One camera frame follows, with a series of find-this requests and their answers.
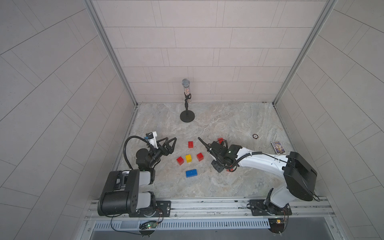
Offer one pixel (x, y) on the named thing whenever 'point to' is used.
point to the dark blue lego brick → (191, 173)
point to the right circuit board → (277, 225)
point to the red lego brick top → (190, 144)
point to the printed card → (278, 147)
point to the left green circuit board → (147, 228)
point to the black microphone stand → (187, 116)
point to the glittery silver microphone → (185, 83)
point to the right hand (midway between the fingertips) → (216, 164)
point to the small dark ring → (257, 135)
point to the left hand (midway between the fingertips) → (174, 139)
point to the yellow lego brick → (188, 158)
